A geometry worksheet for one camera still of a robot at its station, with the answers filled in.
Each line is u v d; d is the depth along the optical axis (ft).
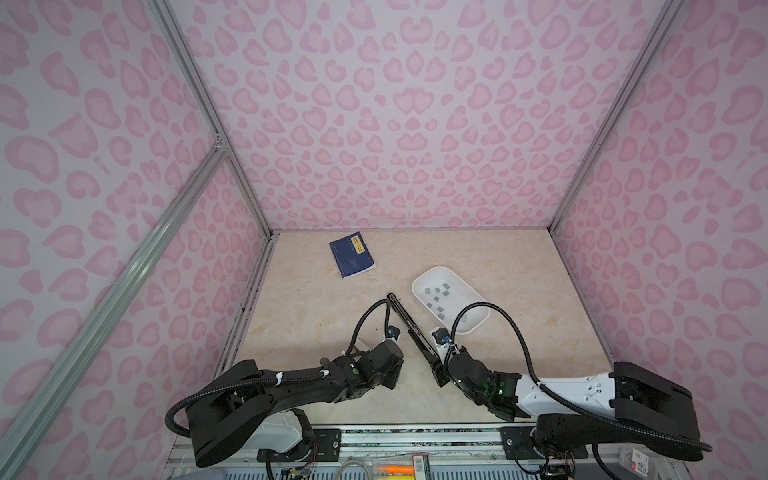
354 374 2.01
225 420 1.38
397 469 2.27
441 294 3.33
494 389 2.02
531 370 1.92
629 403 1.54
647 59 2.47
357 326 2.14
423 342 2.91
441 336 2.27
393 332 2.51
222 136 2.96
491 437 2.47
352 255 3.63
